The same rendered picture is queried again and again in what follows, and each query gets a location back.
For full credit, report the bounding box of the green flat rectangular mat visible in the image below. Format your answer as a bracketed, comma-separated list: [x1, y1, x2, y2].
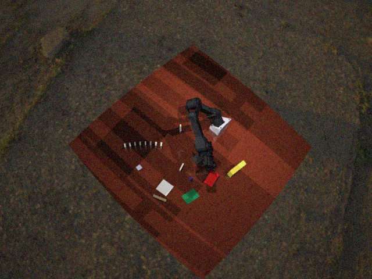
[182, 188, 199, 205]

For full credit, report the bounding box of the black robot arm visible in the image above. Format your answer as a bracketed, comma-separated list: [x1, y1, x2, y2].
[185, 97, 225, 168]

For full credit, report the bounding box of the red rectangular block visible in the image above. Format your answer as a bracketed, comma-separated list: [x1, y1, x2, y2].
[203, 170, 219, 187]

